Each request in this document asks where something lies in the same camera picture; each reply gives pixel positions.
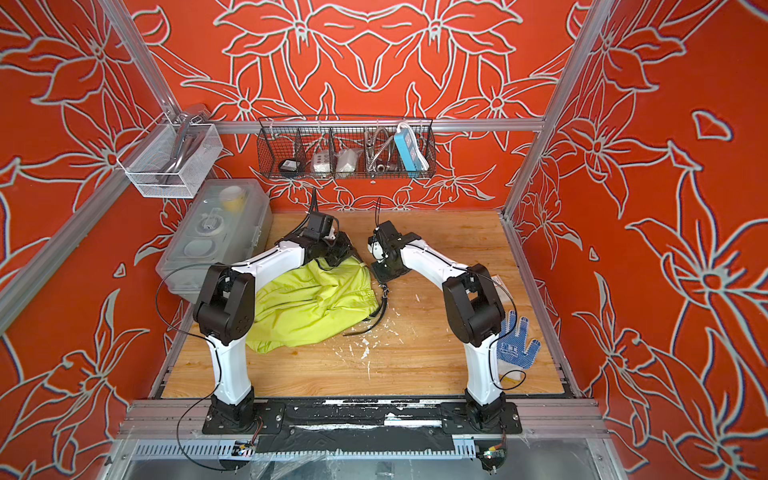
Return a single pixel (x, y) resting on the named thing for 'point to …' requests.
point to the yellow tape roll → (232, 198)
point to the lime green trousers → (310, 303)
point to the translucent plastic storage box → (228, 221)
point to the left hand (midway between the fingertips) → (359, 245)
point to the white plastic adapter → (346, 161)
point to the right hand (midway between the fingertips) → (376, 274)
